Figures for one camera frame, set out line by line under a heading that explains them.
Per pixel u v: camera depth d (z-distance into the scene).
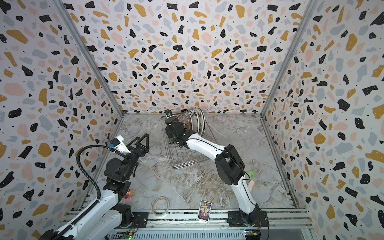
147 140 0.69
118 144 0.64
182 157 0.97
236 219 0.74
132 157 0.66
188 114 0.95
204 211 0.75
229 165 0.53
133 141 0.75
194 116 0.99
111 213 0.59
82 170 0.53
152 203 0.78
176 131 0.69
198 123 0.93
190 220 0.75
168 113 0.77
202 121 0.93
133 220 0.73
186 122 0.92
